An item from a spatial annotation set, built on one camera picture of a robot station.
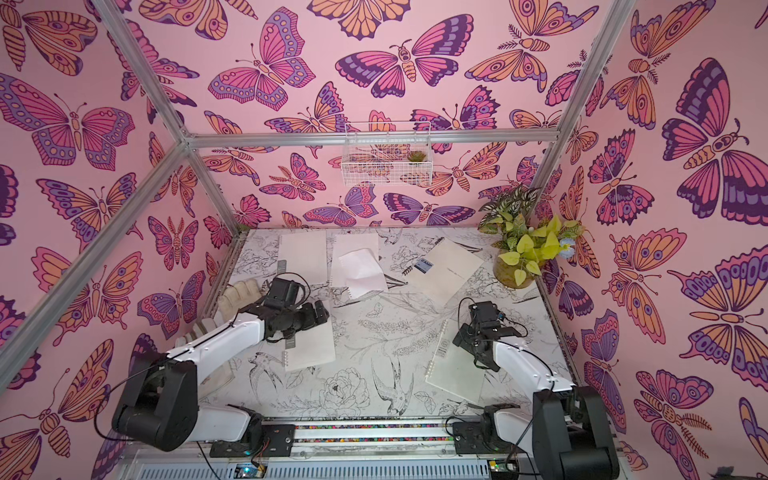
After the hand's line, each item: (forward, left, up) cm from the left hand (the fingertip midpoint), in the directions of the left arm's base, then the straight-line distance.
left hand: (320, 316), depth 91 cm
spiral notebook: (-7, +3, -6) cm, 10 cm away
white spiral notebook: (+32, +13, -7) cm, 35 cm away
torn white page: (+19, -11, -4) cm, 23 cm away
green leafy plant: (+13, -59, +19) cm, 63 cm away
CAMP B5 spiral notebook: (+20, -40, -4) cm, 45 cm away
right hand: (-7, -46, -4) cm, 47 cm away
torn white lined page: (+35, -3, -5) cm, 35 cm away
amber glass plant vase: (+18, -61, -3) cm, 64 cm away
